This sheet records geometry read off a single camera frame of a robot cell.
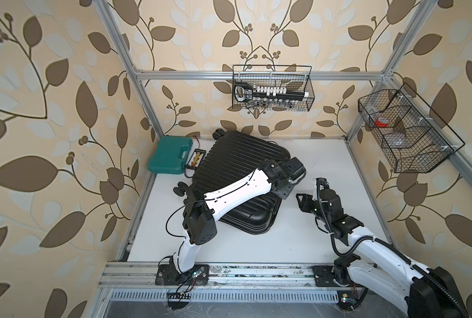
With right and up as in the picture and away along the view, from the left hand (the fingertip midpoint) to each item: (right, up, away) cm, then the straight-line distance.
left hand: (279, 185), depth 79 cm
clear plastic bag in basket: (+42, +18, -7) cm, 46 cm away
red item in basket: (+43, +26, +2) cm, 50 cm away
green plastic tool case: (-56, +12, +30) cm, 65 cm away
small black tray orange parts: (-42, +11, +31) cm, 53 cm away
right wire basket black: (+49, +18, -7) cm, 53 cm away
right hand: (+10, -6, +6) cm, 13 cm away
